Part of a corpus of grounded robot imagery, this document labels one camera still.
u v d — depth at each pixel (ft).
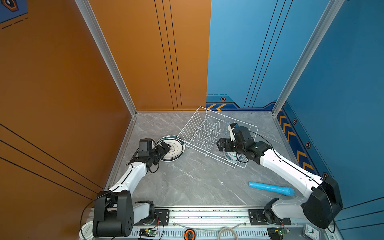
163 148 2.60
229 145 2.37
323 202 1.31
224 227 2.31
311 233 2.21
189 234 2.19
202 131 3.36
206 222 2.38
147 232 2.31
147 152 2.20
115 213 1.34
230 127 2.43
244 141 1.97
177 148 3.10
